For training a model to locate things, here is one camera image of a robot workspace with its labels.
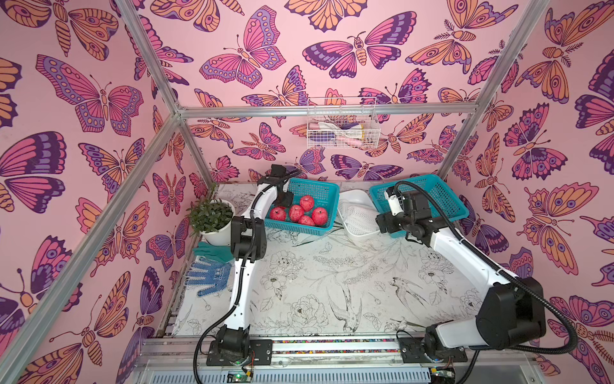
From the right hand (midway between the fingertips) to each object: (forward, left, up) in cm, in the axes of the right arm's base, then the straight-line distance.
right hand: (391, 213), depth 87 cm
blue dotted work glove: (-17, +70, -17) cm, 74 cm away
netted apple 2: (+4, +32, -12) cm, 34 cm away
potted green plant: (-4, +65, +1) cm, 65 cm away
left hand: (+18, +41, -14) cm, 47 cm away
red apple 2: (+9, +36, -12) cm, 39 cm away
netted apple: (+14, +32, -11) cm, 37 cm away
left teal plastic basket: (+15, +24, -7) cm, 29 cm away
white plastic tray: (+3, +12, -4) cm, 12 cm away
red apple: (+7, +44, -10) cm, 45 cm away
